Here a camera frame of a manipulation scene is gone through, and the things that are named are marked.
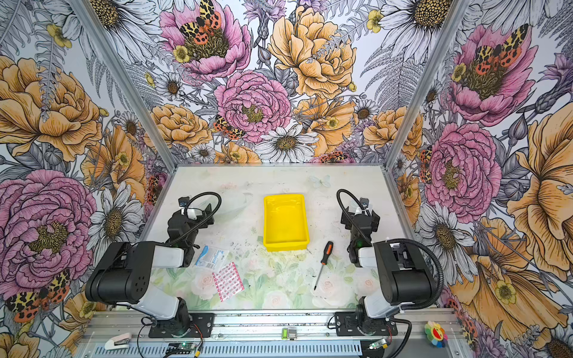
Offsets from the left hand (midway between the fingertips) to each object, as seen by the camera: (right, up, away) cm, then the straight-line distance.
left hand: (200, 210), depth 94 cm
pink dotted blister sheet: (+15, -25, -10) cm, 31 cm away
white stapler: (-15, -38, -24) cm, 47 cm away
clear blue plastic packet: (+7, -18, -5) cm, 20 cm away
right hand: (+66, -1, 0) cm, 66 cm away
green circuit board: (+3, -41, -23) cm, 47 cm away
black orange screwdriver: (+52, -16, -4) cm, 54 cm away
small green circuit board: (+66, -39, -22) cm, 80 cm away
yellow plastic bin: (+35, -6, +3) cm, 35 cm away
